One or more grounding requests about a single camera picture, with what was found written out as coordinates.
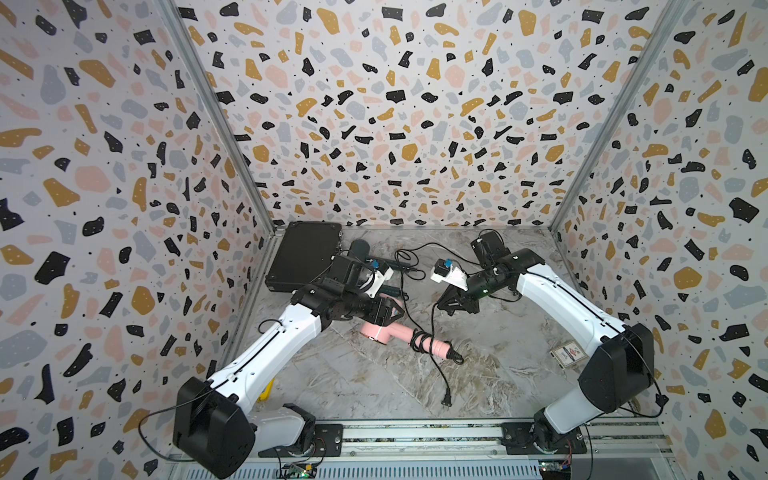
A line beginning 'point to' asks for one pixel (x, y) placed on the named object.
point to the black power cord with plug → (422, 341)
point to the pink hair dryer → (382, 334)
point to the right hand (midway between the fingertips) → (443, 302)
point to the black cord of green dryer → (417, 263)
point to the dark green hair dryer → (360, 261)
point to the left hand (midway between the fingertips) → (396, 308)
